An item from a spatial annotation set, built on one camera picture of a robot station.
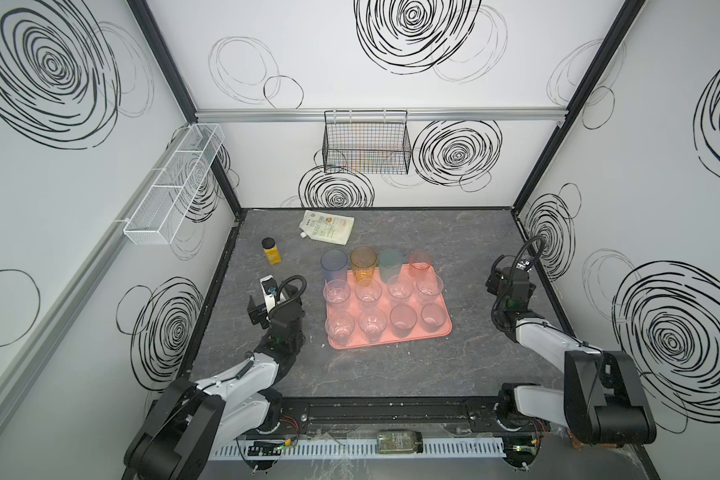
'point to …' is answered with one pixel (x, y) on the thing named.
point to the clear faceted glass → (372, 322)
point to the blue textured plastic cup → (334, 265)
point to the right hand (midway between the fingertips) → (506, 272)
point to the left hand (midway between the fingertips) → (270, 289)
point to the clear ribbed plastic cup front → (336, 293)
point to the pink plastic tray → (386, 304)
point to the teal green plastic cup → (390, 262)
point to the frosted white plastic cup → (403, 318)
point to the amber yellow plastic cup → (363, 261)
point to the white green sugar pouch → (326, 227)
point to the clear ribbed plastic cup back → (339, 328)
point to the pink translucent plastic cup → (420, 264)
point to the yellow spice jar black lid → (271, 250)
